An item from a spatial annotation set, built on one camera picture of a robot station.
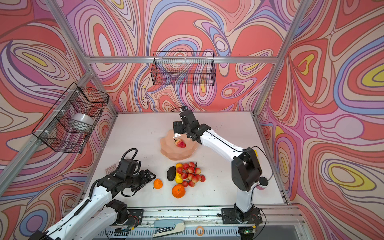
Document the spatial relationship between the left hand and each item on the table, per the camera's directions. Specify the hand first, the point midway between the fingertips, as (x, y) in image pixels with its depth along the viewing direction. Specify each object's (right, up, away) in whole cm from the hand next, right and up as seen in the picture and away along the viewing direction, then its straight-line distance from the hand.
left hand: (153, 178), depth 81 cm
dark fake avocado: (+9, +2, +3) cm, 10 cm away
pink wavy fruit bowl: (+7, +13, +16) cm, 22 cm away
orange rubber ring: (+26, -22, -10) cm, 36 cm away
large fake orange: (+14, -5, -4) cm, 16 cm away
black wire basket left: (-42, +27, -8) cm, 51 cm away
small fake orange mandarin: (+2, -3, 0) cm, 4 cm away
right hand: (+15, +28, +7) cm, 32 cm away
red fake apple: (+13, +17, +16) cm, 27 cm away
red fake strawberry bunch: (+20, +2, +1) cm, 20 cm away
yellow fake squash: (+14, 0, +2) cm, 14 cm away
